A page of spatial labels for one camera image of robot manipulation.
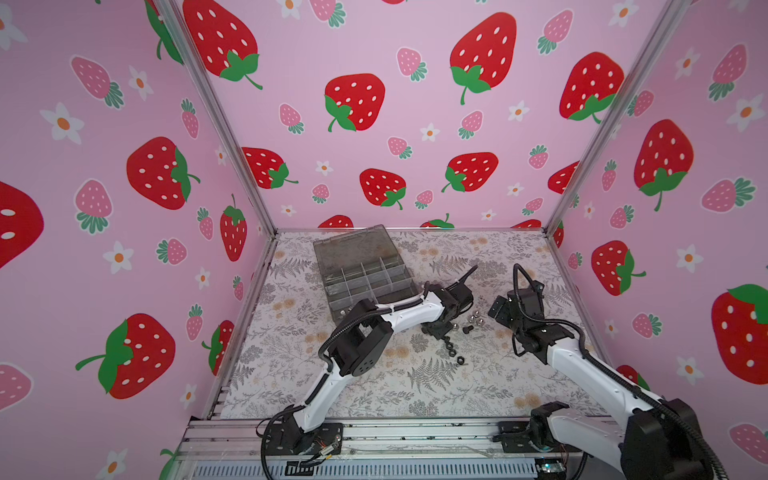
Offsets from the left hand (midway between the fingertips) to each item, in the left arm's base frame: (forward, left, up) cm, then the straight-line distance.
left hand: (434, 328), depth 94 cm
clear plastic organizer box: (+22, +24, +5) cm, 33 cm away
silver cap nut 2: (+2, -15, 0) cm, 15 cm away
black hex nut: (-10, -7, 0) cm, 13 cm away
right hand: (+1, -20, +10) cm, 22 cm away
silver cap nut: (0, -7, +1) cm, 7 cm away
